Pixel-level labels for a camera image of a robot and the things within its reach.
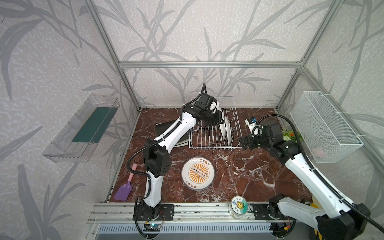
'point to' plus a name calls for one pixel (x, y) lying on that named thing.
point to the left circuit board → (152, 227)
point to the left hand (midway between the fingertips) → (227, 117)
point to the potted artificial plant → (289, 135)
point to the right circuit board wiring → (280, 229)
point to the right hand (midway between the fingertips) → (247, 130)
